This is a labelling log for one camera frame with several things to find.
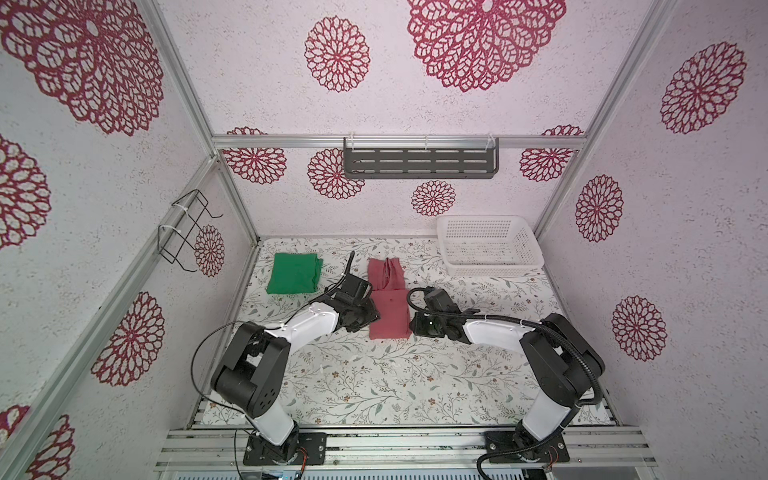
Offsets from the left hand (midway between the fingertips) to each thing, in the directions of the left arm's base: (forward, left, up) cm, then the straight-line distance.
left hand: (375, 320), depth 92 cm
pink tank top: (+1, -5, 0) cm, 5 cm away
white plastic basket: (+37, -44, -6) cm, 57 cm away
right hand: (0, -11, -1) cm, 11 cm away
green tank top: (+20, +28, -2) cm, 35 cm away
